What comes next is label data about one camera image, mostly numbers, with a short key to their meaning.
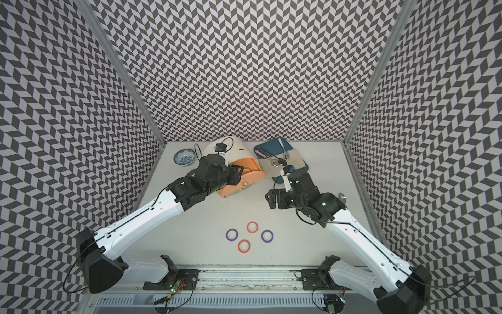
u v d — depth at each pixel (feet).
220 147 2.10
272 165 3.55
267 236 2.77
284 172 2.21
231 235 2.76
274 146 3.87
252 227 2.84
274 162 3.56
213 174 1.78
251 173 2.39
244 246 2.65
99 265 1.21
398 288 1.22
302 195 1.75
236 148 2.77
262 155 3.75
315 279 2.42
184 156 3.59
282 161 3.60
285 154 3.66
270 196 2.13
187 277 2.39
